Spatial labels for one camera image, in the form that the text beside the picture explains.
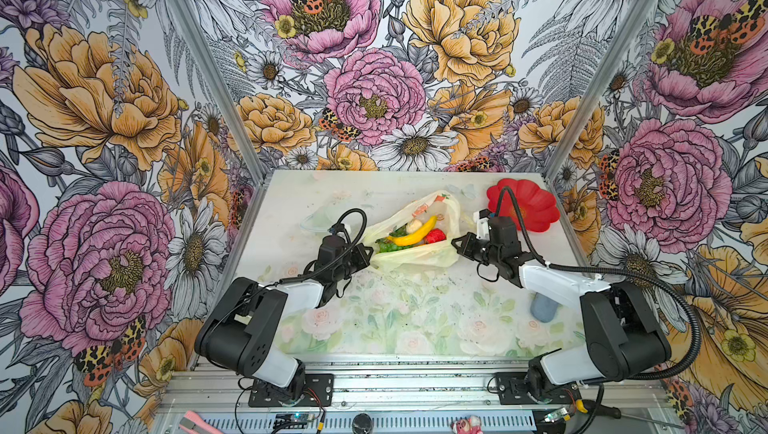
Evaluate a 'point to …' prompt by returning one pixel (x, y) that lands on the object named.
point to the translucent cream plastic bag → (423, 256)
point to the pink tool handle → (193, 423)
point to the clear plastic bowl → (321, 220)
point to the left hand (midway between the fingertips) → (373, 256)
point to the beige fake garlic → (413, 226)
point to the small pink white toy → (471, 425)
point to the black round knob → (362, 423)
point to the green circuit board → (291, 421)
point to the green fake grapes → (386, 245)
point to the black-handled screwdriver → (616, 413)
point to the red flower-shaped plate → (536, 205)
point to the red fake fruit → (435, 235)
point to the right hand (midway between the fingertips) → (453, 248)
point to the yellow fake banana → (416, 235)
